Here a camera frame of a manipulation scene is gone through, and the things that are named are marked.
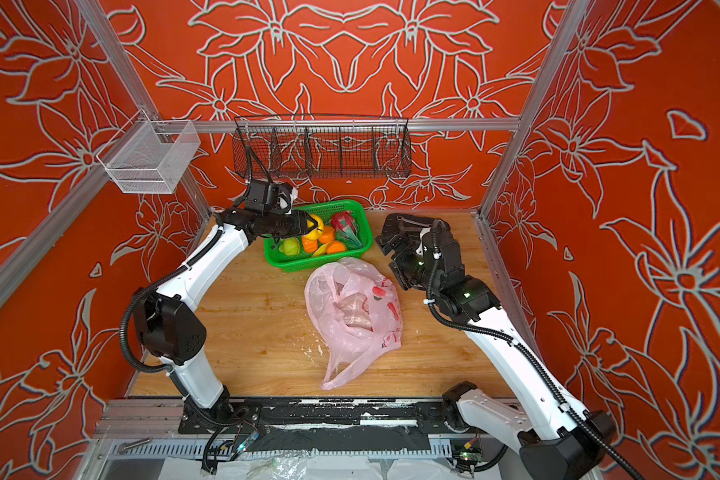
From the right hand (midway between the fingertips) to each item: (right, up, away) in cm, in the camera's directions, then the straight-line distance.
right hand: (375, 248), depth 68 cm
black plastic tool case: (+12, +5, +35) cm, 38 cm away
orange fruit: (-21, 0, +35) cm, 41 cm away
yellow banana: (-17, -2, +35) cm, 39 cm away
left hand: (-18, +7, +16) cm, 25 cm away
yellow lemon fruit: (-16, +4, +15) cm, 22 cm away
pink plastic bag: (-5, -21, +23) cm, 32 cm away
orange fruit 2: (-12, 0, +33) cm, 35 cm away
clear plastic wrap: (-21, -50, -1) cm, 55 cm away
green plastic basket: (-21, -5, +27) cm, 35 cm away
